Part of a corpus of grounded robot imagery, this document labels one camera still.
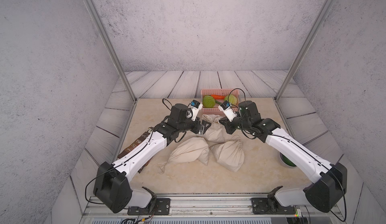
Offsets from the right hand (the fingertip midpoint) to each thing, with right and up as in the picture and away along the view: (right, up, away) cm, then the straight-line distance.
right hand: (221, 120), depth 76 cm
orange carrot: (+4, +15, +42) cm, 45 cm away
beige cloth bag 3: (-1, -8, +10) cm, 12 cm away
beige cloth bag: (-15, -16, +7) cm, 23 cm away
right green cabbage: (+13, +13, +34) cm, 39 cm away
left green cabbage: (-4, +11, +34) cm, 36 cm away
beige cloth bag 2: (+5, -19, +5) cm, 20 cm away
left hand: (-7, -1, 0) cm, 7 cm away
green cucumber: (+2, +11, +35) cm, 37 cm away
